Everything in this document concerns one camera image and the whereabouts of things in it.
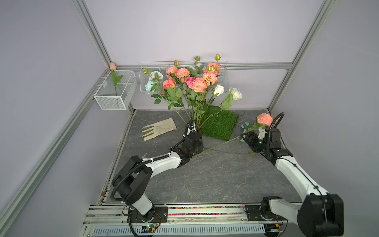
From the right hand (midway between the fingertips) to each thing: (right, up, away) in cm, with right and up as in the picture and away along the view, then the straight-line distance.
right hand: (243, 136), depth 84 cm
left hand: (-27, +2, +3) cm, 27 cm away
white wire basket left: (-80, +32, +17) cm, 88 cm away
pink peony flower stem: (+7, +9, -10) cm, 15 cm away
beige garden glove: (-54, +4, +24) cm, 60 cm away
